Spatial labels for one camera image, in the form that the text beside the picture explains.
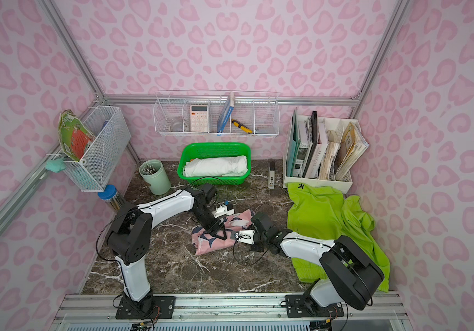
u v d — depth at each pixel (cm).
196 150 117
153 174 94
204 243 82
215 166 102
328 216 95
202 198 72
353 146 90
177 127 96
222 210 82
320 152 92
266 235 68
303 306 64
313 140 88
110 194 82
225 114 88
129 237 50
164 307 73
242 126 98
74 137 73
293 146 86
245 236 75
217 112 98
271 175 108
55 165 62
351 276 43
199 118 95
